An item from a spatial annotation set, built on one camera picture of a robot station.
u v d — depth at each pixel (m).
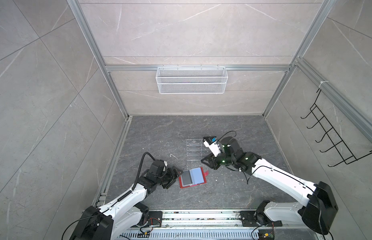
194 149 0.96
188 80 1.00
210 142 0.69
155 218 0.73
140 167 0.65
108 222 0.41
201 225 0.73
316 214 0.38
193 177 0.86
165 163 0.82
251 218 0.73
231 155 0.59
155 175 0.65
